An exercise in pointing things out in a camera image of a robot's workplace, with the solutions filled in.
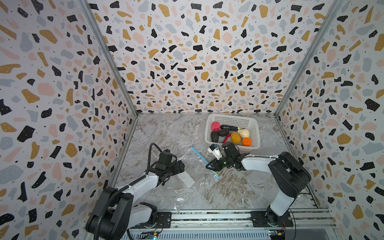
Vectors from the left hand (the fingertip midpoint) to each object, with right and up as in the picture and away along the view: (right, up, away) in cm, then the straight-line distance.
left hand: (179, 164), depth 89 cm
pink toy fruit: (+23, +23, +18) cm, 37 cm away
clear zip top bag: (+11, -11, -7) cm, 17 cm away
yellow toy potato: (+36, +15, +12) cm, 41 cm away
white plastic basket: (+36, +25, +21) cm, 49 cm away
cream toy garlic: (+42, +19, +14) cm, 48 cm away
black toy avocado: (+28, +19, +15) cm, 37 cm away
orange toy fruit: (+43, +13, +11) cm, 47 cm away
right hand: (+16, +1, -1) cm, 16 cm away
